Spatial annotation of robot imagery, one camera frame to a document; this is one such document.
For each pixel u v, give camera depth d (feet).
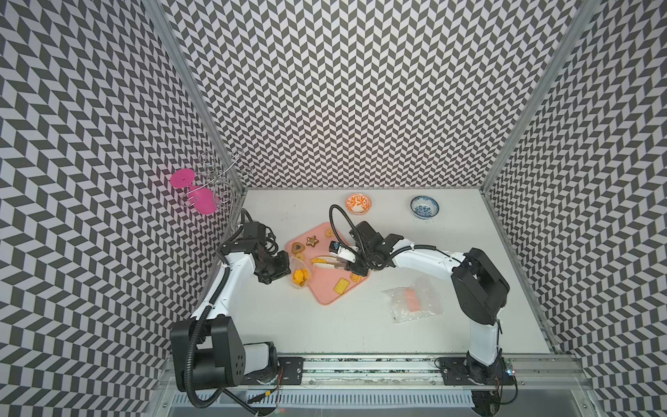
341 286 2.93
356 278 2.98
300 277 2.88
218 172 3.62
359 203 3.65
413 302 2.77
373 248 2.26
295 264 2.94
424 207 3.56
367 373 2.45
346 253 2.58
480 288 1.62
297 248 3.24
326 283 2.93
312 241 3.26
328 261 3.03
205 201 2.90
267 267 2.26
